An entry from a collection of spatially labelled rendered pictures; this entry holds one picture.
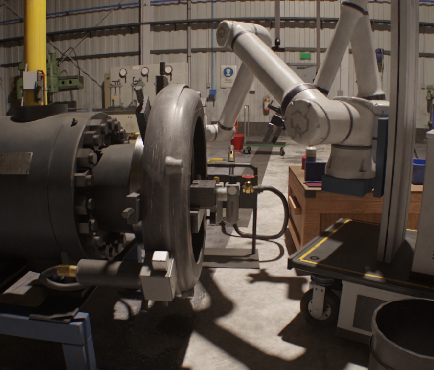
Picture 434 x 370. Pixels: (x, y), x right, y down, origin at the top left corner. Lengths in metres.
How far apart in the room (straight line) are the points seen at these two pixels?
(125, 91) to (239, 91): 6.77
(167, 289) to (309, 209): 1.21
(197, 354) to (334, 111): 1.00
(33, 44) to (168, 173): 4.08
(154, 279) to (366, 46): 1.52
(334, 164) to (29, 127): 1.09
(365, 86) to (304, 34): 10.25
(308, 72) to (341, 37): 10.13
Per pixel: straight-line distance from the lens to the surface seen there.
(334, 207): 2.14
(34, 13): 5.07
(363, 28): 2.06
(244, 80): 1.87
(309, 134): 1.25
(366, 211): 2.20
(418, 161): 2.75
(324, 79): 1.88
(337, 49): 1.90
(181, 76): 7.94
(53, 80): 12.48
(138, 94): 1.13
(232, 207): 2.23
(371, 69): 2.04
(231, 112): 1.96
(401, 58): 1.50
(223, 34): 1.69
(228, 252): 2.44
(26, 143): 1.39
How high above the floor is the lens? 0.91
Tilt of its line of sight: 12 degrees down
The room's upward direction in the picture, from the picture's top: straight up
